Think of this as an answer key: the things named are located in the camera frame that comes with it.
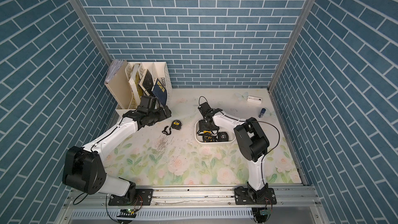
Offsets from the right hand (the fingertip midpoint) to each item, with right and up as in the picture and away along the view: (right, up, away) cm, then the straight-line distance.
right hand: (206, 127), depth 97 cm
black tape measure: (-20, +2, 0) cm, 20 cm away
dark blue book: (-32, +23, +8) cm, 41 cm away
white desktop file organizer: (-33, +39, +8) cm, 51 cm away
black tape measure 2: (+10, -4, -6) cm, 12 cm away
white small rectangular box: (+35, +18, +15) cm, 42 cm away
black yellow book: (-39, +29, +3) cm, 49 cm away
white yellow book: (-42, +29, -8) cm, 52 cm away
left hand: (-22, +9, -10) cm, 26 cm away
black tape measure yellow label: (+1, -5, -6) cm, 8 cm away
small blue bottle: (+36, +9, +2) cm, 38 cm away
